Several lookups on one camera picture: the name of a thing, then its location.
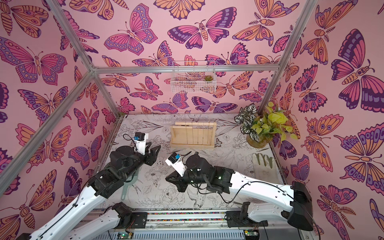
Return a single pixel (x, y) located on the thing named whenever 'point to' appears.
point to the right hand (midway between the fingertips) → (167, 177)
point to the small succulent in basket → (208, 78)
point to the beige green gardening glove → (266, 168)
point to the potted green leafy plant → (260, 128)
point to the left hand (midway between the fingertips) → (157, 143)
